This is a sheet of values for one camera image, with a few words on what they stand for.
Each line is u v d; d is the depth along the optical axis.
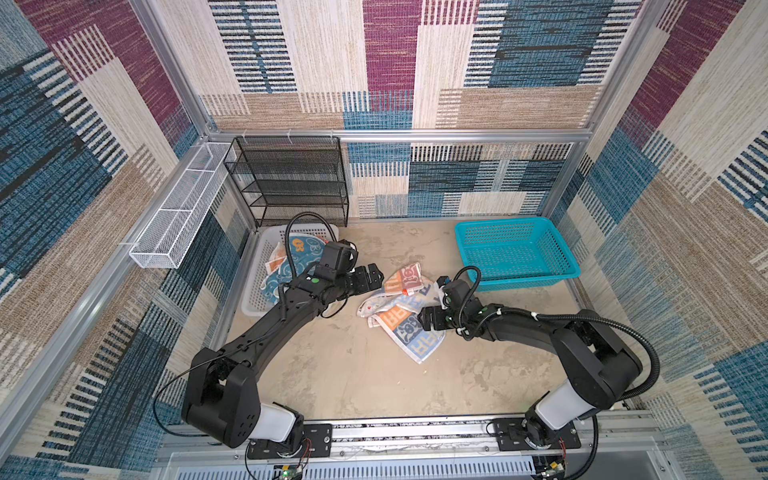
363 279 0.74
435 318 0.83
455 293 0.73
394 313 0.94
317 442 0.73
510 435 0.73
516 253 1.27
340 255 0.65
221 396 0.41
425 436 0.76
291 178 1.08
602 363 0.45
